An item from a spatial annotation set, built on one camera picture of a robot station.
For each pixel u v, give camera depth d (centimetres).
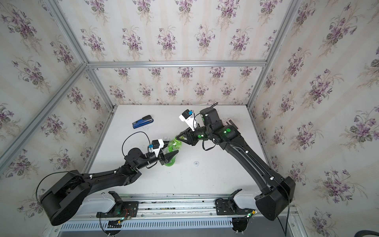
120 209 67
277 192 38
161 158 66
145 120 107
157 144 61
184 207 75
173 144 68
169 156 68
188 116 59
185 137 64
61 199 41
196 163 88
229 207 65
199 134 59
